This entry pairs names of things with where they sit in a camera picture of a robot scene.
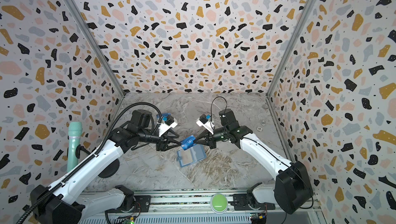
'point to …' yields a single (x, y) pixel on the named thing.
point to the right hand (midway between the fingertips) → (198, 142)
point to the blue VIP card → (188, 142)
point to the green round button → (219, 203)
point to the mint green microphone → (75, 131)
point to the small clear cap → (263, 122)
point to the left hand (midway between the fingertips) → (181, 139)
